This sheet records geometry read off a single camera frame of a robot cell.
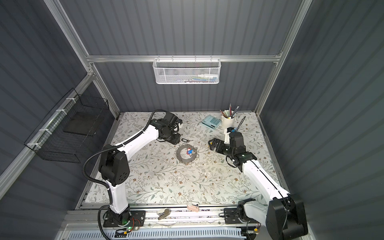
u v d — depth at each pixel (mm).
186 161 937
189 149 989
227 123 1075
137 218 724
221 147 738
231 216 734
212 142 760
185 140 1039
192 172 891
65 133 726
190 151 978
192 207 754
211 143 801
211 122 1121
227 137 755
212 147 750
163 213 740
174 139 808
